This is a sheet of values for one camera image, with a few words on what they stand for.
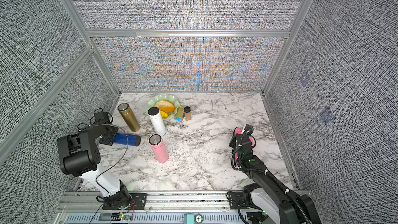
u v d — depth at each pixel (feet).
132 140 2.99
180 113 3.33
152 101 3.49
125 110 2.73
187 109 3.19
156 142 2.33
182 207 2.40
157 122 2.85
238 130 2.85
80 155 1.64
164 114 3.29
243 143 2.05
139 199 2.42
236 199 2.41
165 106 3.39
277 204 1.53
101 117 2.54
